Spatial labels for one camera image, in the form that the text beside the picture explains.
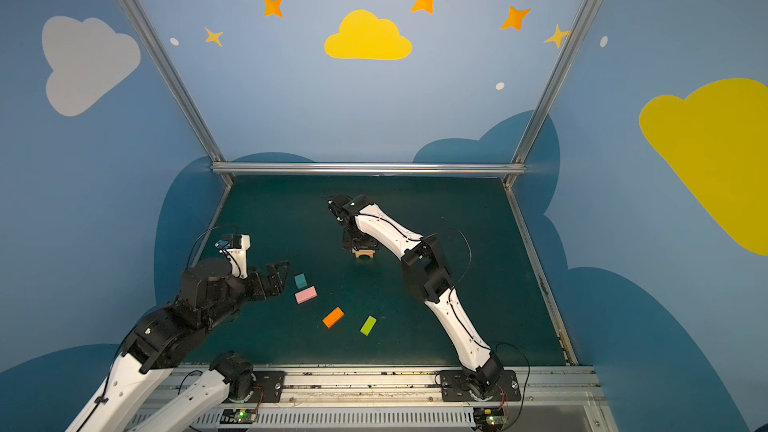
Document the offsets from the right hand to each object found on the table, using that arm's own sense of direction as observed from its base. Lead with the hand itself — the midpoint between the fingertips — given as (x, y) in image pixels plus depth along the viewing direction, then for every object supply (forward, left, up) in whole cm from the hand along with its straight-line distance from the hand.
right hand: (360, 244), depth 97 cm
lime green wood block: (-25, -5, -4) cm, 25 cm away
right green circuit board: (-44, -36, -6) cm, 58 cm away
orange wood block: (-23, +6, -4) cm, 24 cm away
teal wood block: (-13, +17, -1) cm, 21 cm away
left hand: (-20, +15, +21) cm, 32 cm away
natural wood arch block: (-1, 0, -3) cm, 3 cm away
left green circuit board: (-48, +24, -4) cm, 54 cm away
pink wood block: (-16, +15, -4) cm, 23 cm away
